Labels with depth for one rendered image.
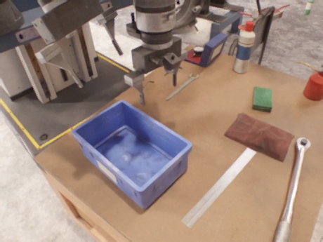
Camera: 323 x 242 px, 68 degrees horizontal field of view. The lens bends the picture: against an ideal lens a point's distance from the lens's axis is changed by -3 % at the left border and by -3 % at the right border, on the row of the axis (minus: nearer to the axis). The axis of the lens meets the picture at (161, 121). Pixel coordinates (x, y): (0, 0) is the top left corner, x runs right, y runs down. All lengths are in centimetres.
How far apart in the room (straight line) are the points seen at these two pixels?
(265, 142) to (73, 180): 62
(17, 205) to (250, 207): 111
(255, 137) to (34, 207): 107
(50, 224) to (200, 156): 80
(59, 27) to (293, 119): 83
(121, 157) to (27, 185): 78
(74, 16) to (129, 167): 46
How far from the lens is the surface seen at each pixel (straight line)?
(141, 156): 80
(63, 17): 52
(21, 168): 158
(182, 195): 72
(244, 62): 117
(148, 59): 58
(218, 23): 232
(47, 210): 136
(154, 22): 56
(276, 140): 89
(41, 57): 51
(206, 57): 118
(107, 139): 85
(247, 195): 75
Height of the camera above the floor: 109
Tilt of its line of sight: 43 degrees down
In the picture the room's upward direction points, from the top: 2 degrees counter-clockwise
